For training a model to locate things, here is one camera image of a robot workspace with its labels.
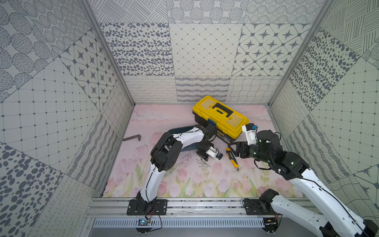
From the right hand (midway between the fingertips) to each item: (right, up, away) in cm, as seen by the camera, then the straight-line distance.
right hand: (233, 146), depth 69 cm
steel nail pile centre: (-13, -15, +20) cm, 28 cm away
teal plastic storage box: (-21, -6, +25) cm, 34 cm away
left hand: (-9, -8, +24) cm, 27 cm away
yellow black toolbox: (+3, +11, +19) cm, 22 cm away
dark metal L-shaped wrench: (-58, +1, +31) cm, 66 cm away
